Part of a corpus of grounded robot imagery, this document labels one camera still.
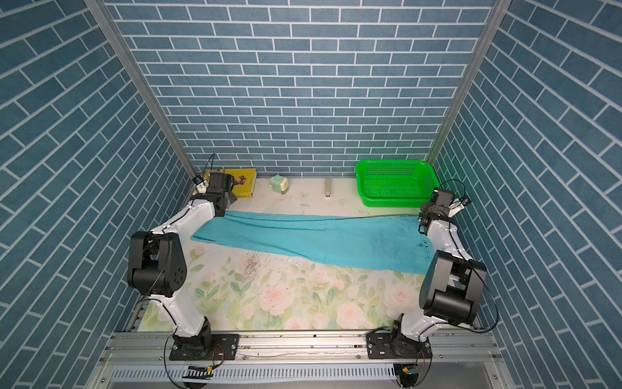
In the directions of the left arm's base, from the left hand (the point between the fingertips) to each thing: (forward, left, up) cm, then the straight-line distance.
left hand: (224, 199), depth 95 cm
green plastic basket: (+22, -77, -12) cm, 80 cm away
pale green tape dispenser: (+14, -20, -6) cm, 25 cm away
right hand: (-6, -83, +3) cm, 84 cm away
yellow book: (+16, -4, -11) cm, 20 cm away
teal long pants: (-13, -69, -10) cm, 71 cm away
